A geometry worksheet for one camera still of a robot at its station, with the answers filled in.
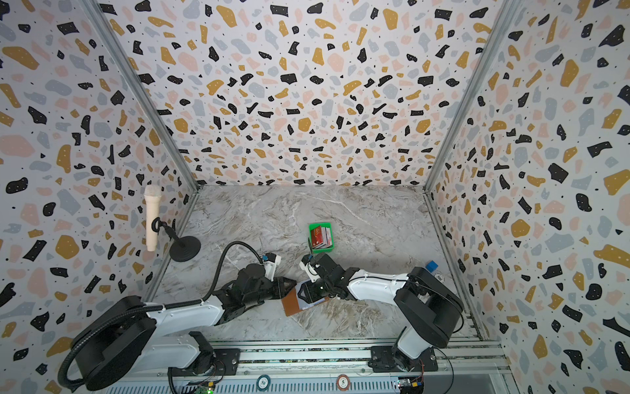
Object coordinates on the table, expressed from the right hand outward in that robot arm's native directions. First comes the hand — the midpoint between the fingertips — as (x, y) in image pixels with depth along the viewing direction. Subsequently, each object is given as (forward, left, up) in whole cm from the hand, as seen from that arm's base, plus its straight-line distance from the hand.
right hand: (305, 294), depth 84 cm
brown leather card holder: (-2, +5, -2) cm, 6 cm away
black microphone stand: (+17, +50, 0) cm, 53 cm away
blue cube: (+13, -47, -4) cm, 49 cm away
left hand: (+2, +1, +4) cm, 4 cm away
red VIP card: (+25, -2, -1) cm, 25 cm away
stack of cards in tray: (+24, -5, -1) cm, 25 cm away
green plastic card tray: (+31, -5, -1) cm, 31 cm away
